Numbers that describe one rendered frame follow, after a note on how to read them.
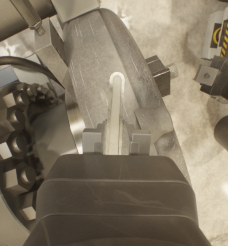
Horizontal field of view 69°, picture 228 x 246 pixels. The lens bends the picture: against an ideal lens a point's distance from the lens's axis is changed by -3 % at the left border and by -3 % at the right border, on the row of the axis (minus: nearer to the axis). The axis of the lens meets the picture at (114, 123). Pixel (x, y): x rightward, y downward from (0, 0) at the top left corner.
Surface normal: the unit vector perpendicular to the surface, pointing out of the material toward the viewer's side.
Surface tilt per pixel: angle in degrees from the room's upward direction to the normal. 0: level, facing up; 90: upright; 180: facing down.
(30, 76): 0
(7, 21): 36
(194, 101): 0
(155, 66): 54
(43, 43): 50
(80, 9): 22
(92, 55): 42
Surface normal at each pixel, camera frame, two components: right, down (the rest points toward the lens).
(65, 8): 0.17, 0.66
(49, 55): 0.26, 0.83
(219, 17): 0.04, 0.36
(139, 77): 0.19, -0.29
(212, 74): -0.29, 0.38
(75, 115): -0.22, -0.31
